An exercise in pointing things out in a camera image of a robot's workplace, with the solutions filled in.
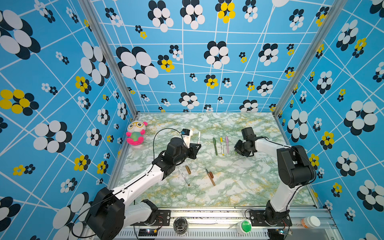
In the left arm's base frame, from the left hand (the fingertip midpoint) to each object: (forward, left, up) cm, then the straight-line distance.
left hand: (201, 145), depth 78 cm
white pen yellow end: (+15, -15, -18) cm, 28 cm away
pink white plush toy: (+21, +44, -14) cm, 51 cm away
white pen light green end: (+1, +2, +2) cm, 3 cm away
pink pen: (+16, -19, -19) cm, 31 cm away
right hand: (+9, -24, -20) cm, 32 cm away
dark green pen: (+14, -10, -19) cm, 26 cm away
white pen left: (-9, +10, -19) cm, 24 cm away
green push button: (-35, -18, -10) cm, 41 cm away
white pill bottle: (-33, -49, -13) cm, 60 cm away
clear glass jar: (-35, +9, -9) cm, 37 cm away
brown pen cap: (-6, +7, -19) cm, 21 cm away
